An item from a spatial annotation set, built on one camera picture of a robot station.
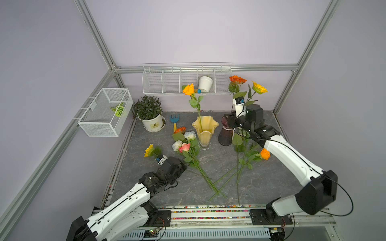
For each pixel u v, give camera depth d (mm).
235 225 735
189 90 797
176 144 964
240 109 670
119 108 808
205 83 921
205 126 921
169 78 973
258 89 743
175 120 1145
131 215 576
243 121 657
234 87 830
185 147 938
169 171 601
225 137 943
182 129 1021
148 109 959
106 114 826
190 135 999
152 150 938
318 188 400
